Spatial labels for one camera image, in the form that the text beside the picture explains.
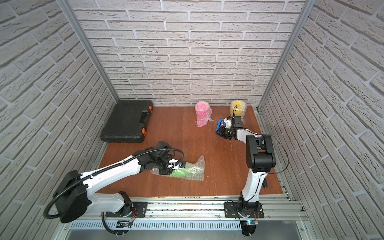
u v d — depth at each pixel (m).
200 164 0.82
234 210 0.74
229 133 0.88
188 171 0.78
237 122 0.81
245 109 0.97
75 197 0.39
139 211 0.73
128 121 1.01
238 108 0.95
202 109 0.95
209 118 1.03
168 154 0.66
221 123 1.04
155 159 0.62
